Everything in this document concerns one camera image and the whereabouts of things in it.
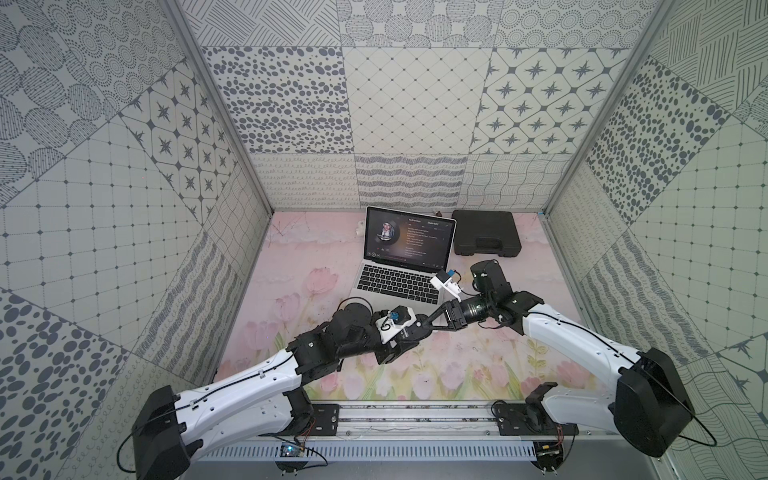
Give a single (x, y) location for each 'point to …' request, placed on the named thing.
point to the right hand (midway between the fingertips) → (427, 329)
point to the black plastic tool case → (477, 233)
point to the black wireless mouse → (420, 328)
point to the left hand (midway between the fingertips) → (412, 322)
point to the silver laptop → (403, 251)
